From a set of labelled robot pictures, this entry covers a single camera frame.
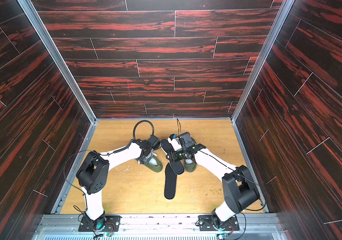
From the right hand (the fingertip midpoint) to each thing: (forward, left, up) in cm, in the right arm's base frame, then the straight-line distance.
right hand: (172, 154), depth 89 cm
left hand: (+3, +20, -4) cm, 21 cm away
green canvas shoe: (-4, +11, -7) cm, 14 cm away
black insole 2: (-13, +1, -10) cm, 16 cm away
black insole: (-8, -3, +1) cm, 9 cm away
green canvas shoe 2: (-5, -11, -4) cm, 13 cm away
